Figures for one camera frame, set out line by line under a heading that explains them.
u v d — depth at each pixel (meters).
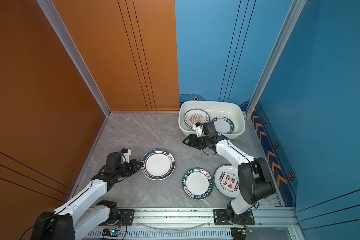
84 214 0.49
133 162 0.76
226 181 0.85
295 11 0.71
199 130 0.81
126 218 0.73
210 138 0.69
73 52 0.85
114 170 0.66
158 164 0.89
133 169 0.76
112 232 0.71
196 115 1.15
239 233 0.69
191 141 0.76
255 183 0.44
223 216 0.73
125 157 0.71
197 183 0.83
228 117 1.15
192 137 0.77
